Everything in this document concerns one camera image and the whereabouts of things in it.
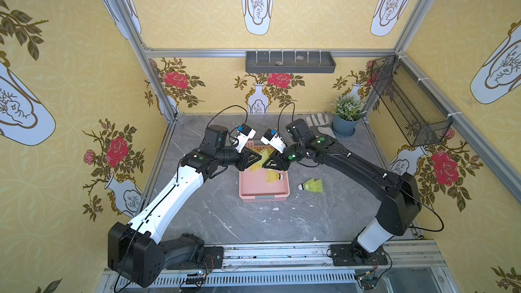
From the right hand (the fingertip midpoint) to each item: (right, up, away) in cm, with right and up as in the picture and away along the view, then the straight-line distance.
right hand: (265, 166), depth 76 cm
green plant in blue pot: (+41, +23, +24) cm, 53 cm away
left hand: (-1, +4, -2) cm, 5 cm away
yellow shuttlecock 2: (+3, -7, +14) cm, 16 cm away
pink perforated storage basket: (-1, -11, +16) cm, 19 cm away
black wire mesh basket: (+64, +18, +6) cm, 66 cm away
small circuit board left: (-25, -39, -4) cm, 46 cm away
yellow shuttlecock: (-2, +1, -3) cm, 4 cm away
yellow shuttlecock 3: (+20, -10, +11) cm, 25 cm away
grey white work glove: (+32, +18, +41) cm, 55 cm away
